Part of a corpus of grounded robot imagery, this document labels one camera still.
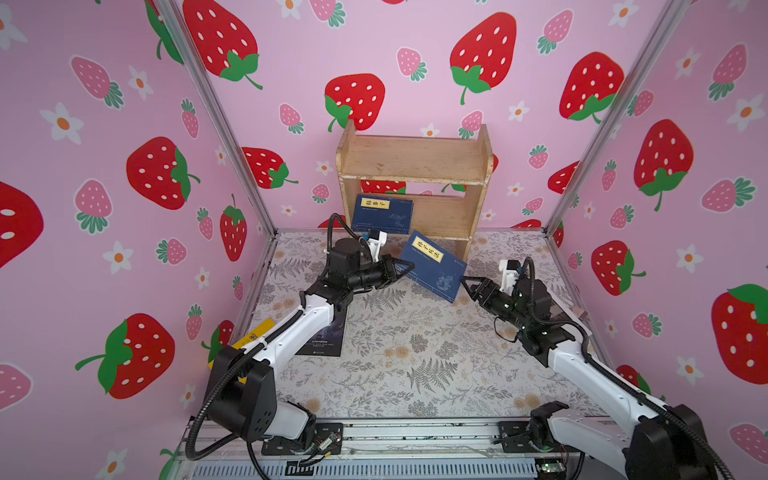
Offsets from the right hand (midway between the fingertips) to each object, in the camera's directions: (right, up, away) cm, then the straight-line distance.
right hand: (464, 282), depth 78 cm
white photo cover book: (+18, -9, -19) cm, 27 cm away
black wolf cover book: (-39, -19, +12) cm, 45 cm away
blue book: (-20, +20, +14) cm, 32 cm away
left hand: (-14, +4, -4) cm, 15 cm away
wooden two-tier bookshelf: (-2, +18, +17) cm, 25 cm away
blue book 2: (-8, +4, -1) cm, 9 cm away
